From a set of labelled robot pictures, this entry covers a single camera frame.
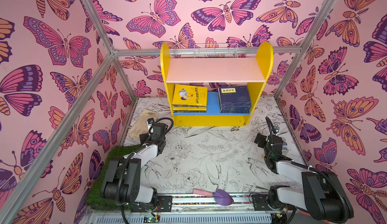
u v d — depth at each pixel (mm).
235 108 913
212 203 750
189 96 922
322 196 416
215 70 778
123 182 432
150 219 721
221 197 744
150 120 798
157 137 662
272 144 671
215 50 922
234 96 923
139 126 1032
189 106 917
